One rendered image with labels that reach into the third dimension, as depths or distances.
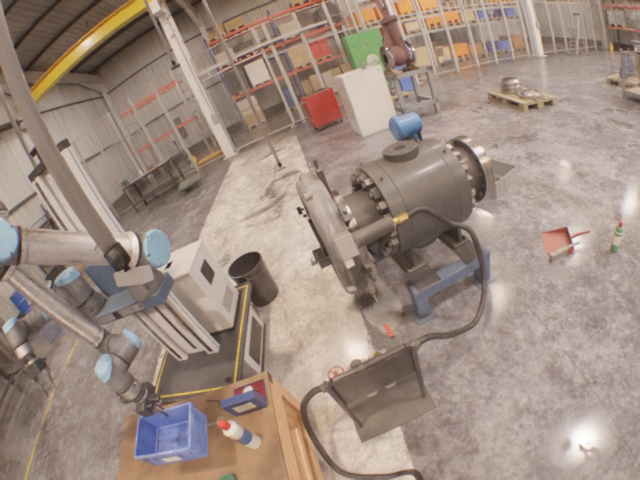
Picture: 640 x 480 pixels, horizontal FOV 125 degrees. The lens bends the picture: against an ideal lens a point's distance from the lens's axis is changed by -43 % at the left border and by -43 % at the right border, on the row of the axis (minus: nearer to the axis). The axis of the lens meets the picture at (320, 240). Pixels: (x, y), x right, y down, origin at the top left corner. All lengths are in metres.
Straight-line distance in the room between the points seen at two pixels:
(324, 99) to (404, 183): 5.45
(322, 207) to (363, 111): 4.06
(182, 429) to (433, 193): 1.61
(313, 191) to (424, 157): 0.64
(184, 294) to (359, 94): 4.37
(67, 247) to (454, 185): 1.72
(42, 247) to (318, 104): 6.35
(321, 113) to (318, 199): 5.52
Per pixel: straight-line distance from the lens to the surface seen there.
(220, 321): 1.91
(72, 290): 1.68
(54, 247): 1.00
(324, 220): 1.35
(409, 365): 1.30
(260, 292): 2.37
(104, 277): 1.68
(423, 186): 1.57
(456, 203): 1.67
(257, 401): 1.25
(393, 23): 5.70
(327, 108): 6.88
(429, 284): 1.72
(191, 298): 1.81
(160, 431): 1.42
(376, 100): 5.37
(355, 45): 8.61
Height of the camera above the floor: 1.51
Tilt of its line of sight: 32 degrees down
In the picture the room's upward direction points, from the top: 25 degrees counter-clockwise
